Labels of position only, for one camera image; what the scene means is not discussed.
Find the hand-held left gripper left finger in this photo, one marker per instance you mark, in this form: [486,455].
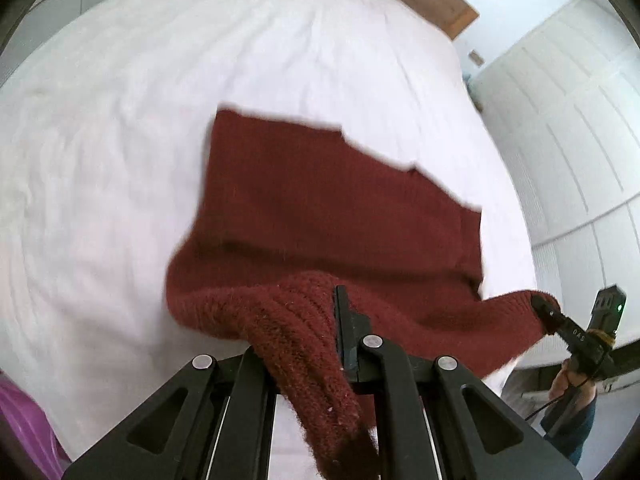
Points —
[250,400]

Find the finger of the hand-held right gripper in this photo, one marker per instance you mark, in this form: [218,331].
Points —
[550,316]

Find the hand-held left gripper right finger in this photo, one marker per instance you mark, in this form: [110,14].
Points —
[345,330]

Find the dark red knitted sweater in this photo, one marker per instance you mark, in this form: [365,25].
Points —
[325,220]

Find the person's right forearm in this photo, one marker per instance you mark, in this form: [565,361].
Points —
[575,432]

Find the person's right hand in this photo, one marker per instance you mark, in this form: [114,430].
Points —
[562,377]

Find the white panelled wardrobe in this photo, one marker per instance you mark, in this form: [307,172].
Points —
[575,135]

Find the pink cloth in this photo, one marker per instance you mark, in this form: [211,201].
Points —
[25,425]

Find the bed with white sheet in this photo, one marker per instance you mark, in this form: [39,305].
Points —
[150,110]

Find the beige wall socket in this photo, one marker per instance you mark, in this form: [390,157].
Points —
[476,57]

